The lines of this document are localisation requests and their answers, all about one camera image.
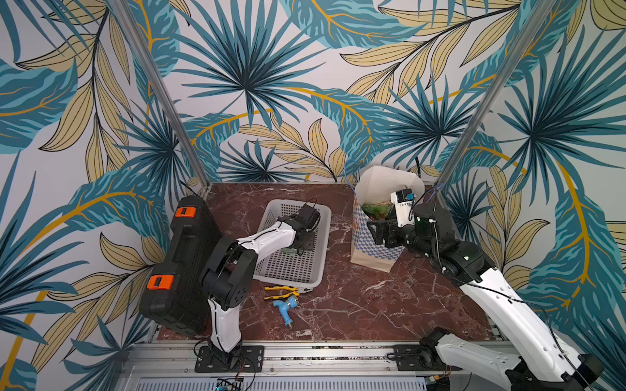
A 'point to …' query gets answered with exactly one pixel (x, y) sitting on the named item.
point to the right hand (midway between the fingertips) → (381, 220)
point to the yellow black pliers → (296, 292)
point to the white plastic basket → (285, 266)
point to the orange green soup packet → (290, 250)
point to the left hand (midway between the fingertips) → (304, 244)
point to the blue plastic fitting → (284, 306)
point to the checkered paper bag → (374, 186)
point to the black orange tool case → (175, 299)
